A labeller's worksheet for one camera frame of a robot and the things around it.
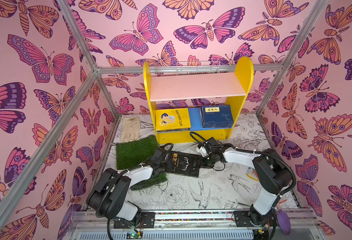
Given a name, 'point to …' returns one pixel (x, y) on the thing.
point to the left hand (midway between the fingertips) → (173, 163)
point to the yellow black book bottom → (170, 120)
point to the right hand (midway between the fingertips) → (195, 165)
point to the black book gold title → (184, 163)
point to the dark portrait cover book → (176, 130)
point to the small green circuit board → (133, 235)
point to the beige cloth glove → (130, 129)
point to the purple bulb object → (284, 222)
